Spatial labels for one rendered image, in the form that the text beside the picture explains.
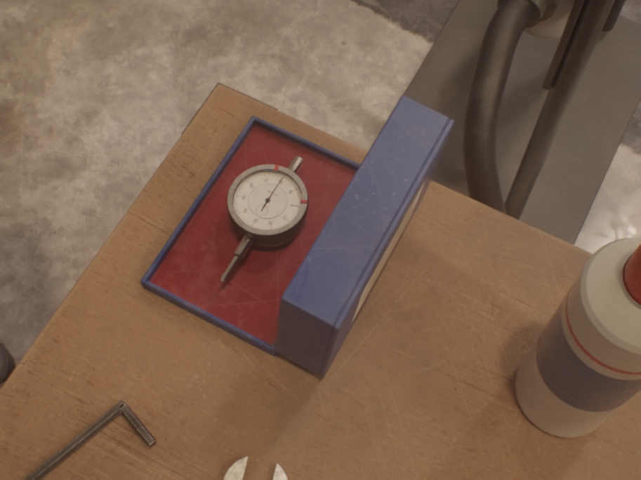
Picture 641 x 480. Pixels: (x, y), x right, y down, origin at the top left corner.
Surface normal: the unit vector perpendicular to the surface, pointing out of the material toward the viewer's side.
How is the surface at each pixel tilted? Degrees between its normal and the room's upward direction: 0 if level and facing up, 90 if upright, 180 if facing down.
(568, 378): 90
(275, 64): 0
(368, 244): 5
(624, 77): 0
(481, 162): 51
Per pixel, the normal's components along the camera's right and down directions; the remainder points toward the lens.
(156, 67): 0.00, -0.45
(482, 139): 0.01, 0.33
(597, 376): -0.44, 0.80
